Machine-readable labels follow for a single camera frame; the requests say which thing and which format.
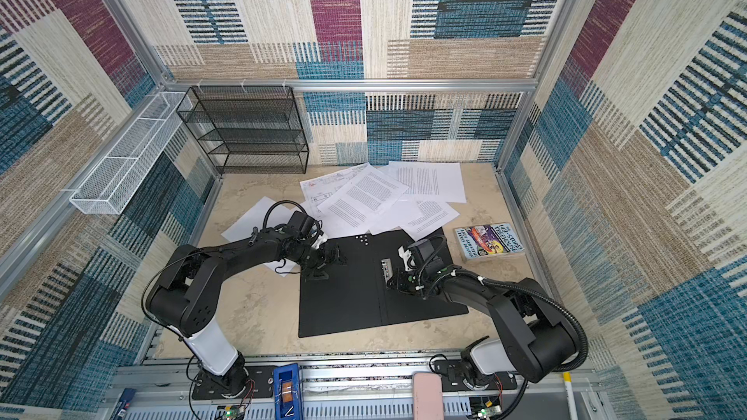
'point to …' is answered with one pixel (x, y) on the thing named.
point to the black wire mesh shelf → (247, 129)
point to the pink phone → (427, 396)
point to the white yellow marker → (570, 396)
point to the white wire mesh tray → (108, 184)
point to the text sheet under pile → (418, 218)
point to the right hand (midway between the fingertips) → (390, 288)
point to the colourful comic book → (486, 240)
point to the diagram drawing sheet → (315, 190)
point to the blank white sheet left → (266, 214)
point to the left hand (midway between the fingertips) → (340, 268)
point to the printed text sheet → (364, 197)
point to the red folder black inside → (355, 295)
